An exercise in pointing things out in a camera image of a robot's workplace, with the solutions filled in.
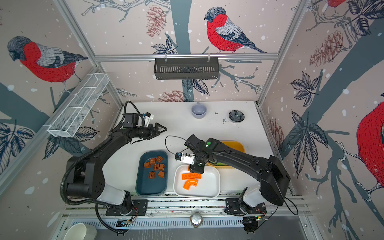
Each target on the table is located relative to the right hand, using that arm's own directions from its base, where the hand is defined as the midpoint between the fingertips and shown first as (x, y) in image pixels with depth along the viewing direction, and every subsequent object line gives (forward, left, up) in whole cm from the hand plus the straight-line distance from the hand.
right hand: (191, 168), depth 77 cm
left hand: (+18, +18, +9) cm, 27 cm away
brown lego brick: (-2, +23, -7) cm, 25 cm away
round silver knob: (-22, -4, +2) cm, 23 cm away
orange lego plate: (-1, +3, -9) cm, 9 cm away
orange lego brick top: (-1, -2, -8) cm, 8 cm away
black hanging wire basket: (+66, +7, +20) cm, 69 cm away
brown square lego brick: (+3, +18, -7) cm, 20 cm away
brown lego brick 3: (+6, +24, -6) cm, 26 cm away
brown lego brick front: (+8, +21, -8) cm, 24 cm away
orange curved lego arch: (-5, +1, -8) cm, 10 cm away
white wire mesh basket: (+15, +59, +24) cm, 66 cm away
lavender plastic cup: (+46, -2, -5) cm, 46 cm away
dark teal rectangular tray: (-8, +25, -8) cm, 28 cm away
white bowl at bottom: (-29, +48, -2) cm, 56 cm away
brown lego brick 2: (-2, +17, -6) cm, 18 cm away
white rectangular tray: (-7, -9, -9) cm, 15 cm away
